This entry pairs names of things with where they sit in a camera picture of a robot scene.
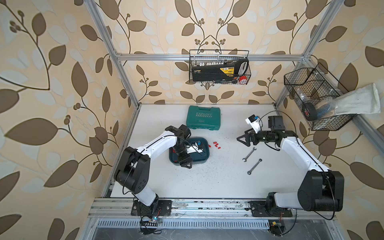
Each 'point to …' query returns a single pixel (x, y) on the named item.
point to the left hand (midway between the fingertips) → (187, 160)
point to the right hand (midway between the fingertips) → (242, 135)
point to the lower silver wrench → (249, 172)
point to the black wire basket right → (313, 91)
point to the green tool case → (199, 118)
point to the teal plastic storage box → (196, 158)
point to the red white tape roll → (243, 80)
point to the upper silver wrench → (253, 149)
